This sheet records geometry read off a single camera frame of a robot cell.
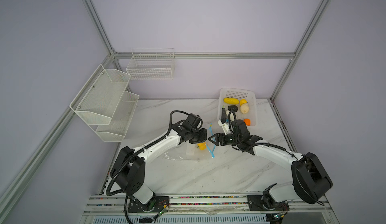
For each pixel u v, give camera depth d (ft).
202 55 3.05
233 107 3.54
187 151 2.99
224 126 2.57
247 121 3.32
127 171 1.42
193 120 2.13
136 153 1.47
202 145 2.84
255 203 2.41
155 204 2.44
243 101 3.75
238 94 3.77
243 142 2.17
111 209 2.41
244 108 3.53
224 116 3.53
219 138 2.46
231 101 3.75
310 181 1.41
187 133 2.00
